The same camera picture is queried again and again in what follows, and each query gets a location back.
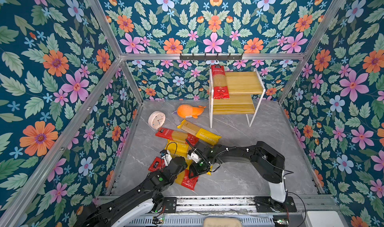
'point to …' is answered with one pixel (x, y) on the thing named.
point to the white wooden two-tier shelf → (246, 91)
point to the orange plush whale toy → (187, 110)
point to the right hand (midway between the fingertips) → (191, 175)
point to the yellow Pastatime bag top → (203, 135)
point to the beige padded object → (222, 222)
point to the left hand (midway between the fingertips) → (184, 159)
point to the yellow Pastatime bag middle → (177, 149)
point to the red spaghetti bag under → (156, 163)
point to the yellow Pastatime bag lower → (189, 161)
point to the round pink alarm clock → (156, 119)
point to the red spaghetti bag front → (220, 90)
